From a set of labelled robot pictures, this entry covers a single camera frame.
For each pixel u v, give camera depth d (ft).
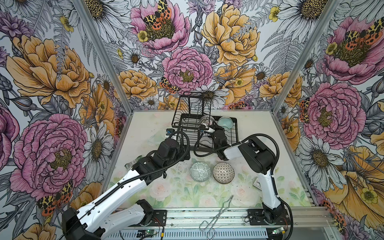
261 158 1.90
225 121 3.48
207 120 3.58
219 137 2.60
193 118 3.57
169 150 1.75
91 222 1.28
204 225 2.39
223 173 2.85
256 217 2.43
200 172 2.92
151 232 2.32
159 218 2.43
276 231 2.35
